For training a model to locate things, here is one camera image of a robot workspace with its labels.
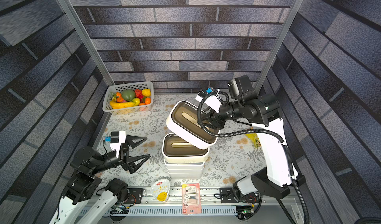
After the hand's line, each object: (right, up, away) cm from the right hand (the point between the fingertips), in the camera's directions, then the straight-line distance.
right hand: (201, 115), depth 58 cm
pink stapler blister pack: (-4, -42, +13) cm, 44 cm away
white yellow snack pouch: (-19, -35, +10) cm, 41 cm away
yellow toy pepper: (-40, +15, +56) cm, 70 cm away
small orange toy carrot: (-59, +10, +52) cm, 80 cm away
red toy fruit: (-46, +14, +55) cm, 73 cm away
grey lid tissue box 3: (-7, -33, +18) cm, 38 cm away
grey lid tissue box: (-13, -21, +3) cm, 25 cm away
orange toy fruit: (-37, +8, +51) cm, 64 cm away
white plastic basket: (-64, +3, +44) cm, 78 cm away
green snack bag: (+35, -17, +31) cm, 50 cm away
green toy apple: (-44, +8, +46) cm, 64 cm away
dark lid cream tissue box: (-10, -14, 0) cm, 17 cm away
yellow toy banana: (-59, +5, +45) cm, 75 cm away
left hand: (-21, -13, -2) cm, 25 cm away
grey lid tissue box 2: (-3, -28, +12) cm, 31 cm away
